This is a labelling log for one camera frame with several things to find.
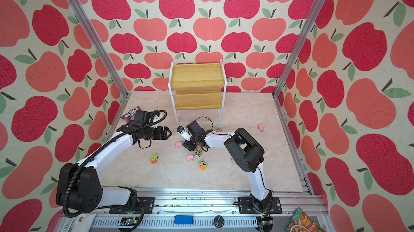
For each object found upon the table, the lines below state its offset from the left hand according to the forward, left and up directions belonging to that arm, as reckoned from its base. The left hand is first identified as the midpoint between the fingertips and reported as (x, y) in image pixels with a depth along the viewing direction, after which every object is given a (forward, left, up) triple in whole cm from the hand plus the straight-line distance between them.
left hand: (168, 133), depth 87 cm
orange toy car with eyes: (-14, -19, -10) cm, 26 cm away
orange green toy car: (-10, +8, -9) cm, 16 cm away
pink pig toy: (-2, -5, -10) cm, 11 cm away
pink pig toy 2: (+10, -56, -10) cm, 58 cm away
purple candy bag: (+19, +29, -8) cm, 36 cm away
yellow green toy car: (-7, -16, -8) cm, 19 cm away
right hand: (+2, -11, -11) cm, 16 cm away
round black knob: (-40, -26, -2) cm, 47 cm away
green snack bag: (-40, -62, -10) cm, 74 cm away
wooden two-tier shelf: (+13, -17, +22) cm, 30 cm away
